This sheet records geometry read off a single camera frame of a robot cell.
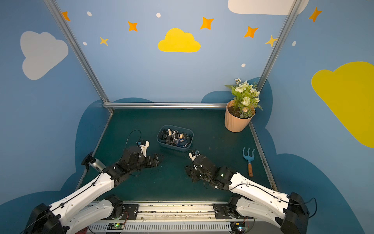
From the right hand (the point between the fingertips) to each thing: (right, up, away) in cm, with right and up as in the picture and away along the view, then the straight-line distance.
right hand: (192, 168), depth 78 cm
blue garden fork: (+39, 0, +18) cm, 43 cm away
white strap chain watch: (-12, +16, +23) cm, 31 cm away
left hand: (-17, +5, +2) cm, 18 cm away
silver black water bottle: (-55, +2, +3) cm, 55 cm away
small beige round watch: (-7, +16, +21) cm, 27 cm away
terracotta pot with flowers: (+34, +33, +23) cm, 53 cm away
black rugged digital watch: (-21, +16, +26) cm, 37 cm away
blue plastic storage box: (-2, +16, +24) cm, 29 cm away
